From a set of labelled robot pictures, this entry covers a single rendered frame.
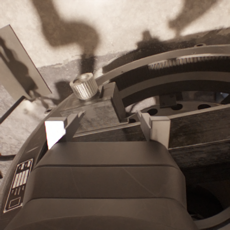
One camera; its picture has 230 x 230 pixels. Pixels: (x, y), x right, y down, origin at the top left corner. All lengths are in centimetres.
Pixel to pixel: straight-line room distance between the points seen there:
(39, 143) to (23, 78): 77
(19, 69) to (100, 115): 88
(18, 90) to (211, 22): 113
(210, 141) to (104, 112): 16
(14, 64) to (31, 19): 29
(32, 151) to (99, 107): 19
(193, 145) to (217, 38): 74
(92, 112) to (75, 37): 66
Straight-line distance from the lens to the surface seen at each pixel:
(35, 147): 40
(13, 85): 121
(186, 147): 24
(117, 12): 84
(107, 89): 30
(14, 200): 33
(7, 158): 98
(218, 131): 25
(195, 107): 53
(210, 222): 34
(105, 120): 29
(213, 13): 89
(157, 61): 54
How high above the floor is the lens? 83
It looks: 50 degrees down
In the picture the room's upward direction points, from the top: 170 degrees counter-clockwise
